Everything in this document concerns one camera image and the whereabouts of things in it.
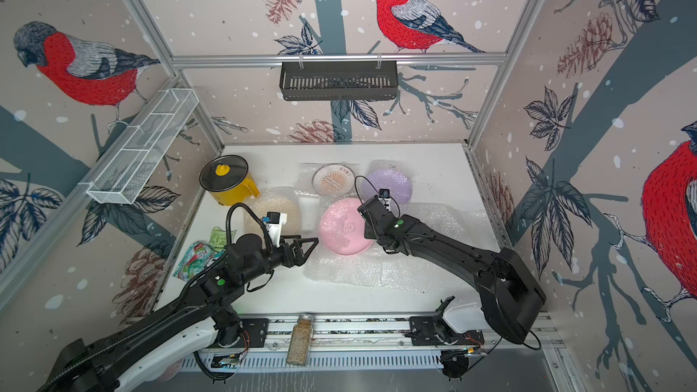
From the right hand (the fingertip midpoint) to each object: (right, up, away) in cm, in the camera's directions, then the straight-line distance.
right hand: (374, 221), depth 87 cm
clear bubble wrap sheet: (0, -14, -2) cm, 14 cm away
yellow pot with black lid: (-55, +13, +13) cm, 58 cm away
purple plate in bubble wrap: (+8, +14, +21) cm, 26 cm away
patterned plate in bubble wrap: (-17, +13, +21) cm, 30 cm away
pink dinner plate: (-10, -2, +1) cm, 11 cm away
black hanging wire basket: (-12, +52, +18) cm, 56 cm away
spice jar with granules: (-20, -27, -18) cm, 38 cm away
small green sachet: (-54, -7, +5) cm, 54 cm away
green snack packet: (-56, -11, -3) cm, 57 cm away
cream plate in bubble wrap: (-32, +5, +11) cm, 34 cm away
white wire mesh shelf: (-69, +19, -13) cm, 73 cm away
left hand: (-18, -2, -11) cm, 21 cm away
